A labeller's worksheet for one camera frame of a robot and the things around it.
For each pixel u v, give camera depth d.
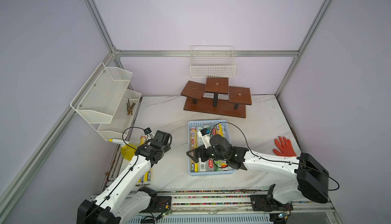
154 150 0.56
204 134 0.69
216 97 1.07
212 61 0.96
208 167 0.82
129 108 0.96
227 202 0.75
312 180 0.42
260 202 0.73
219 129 0.93
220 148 0.59
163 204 0.73
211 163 0.84
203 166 0.82
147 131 0.70
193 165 0.83
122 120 0.91
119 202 0.40
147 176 0.80
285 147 0.93
